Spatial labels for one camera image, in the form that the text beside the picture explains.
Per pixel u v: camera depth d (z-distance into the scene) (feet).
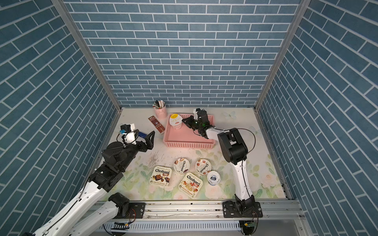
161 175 2.67
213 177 2.59
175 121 3.25
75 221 1.45
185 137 3.24
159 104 3.62
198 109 3.24
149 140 2.07
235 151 1.95
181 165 2.77
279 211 2.49
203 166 2.77
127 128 1.89
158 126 3.55
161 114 3.57
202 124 2.76
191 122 2.99
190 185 2.58
